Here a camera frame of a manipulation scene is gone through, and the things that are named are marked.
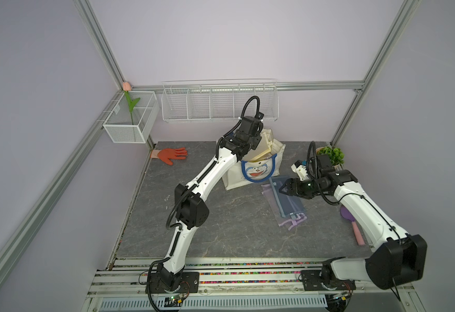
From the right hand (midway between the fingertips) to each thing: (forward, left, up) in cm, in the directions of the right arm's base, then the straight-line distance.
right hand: (286, 190), depth 81 cm
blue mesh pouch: (+1, -4, -16) cm, 17 cm away
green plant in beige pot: (+20, -28, -2) cm, 35 cm away
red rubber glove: (+36, +61, -17) cm, 73 cm away
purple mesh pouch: (+7, +4, -17) cm, 19 cm away
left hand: (+23, +14, +12) cm, 29 cm away
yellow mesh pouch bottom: (+22, +5, -2) cm, 22 cm away
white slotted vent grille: (-37, -6, -17) cm, 41 cm away
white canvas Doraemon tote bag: (+13, +8, +2) cm, 16 cm away
